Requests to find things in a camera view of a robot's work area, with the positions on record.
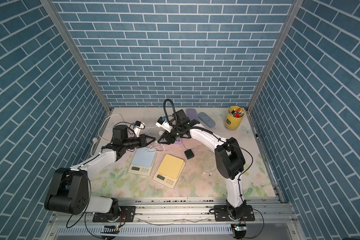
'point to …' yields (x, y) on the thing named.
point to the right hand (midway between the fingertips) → (162, 139)
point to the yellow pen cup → (234, 115)
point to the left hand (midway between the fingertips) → (158, 140)
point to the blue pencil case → (206, 119)
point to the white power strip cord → (95, 140)
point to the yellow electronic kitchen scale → (169, 170)
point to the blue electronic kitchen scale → (142, 161)
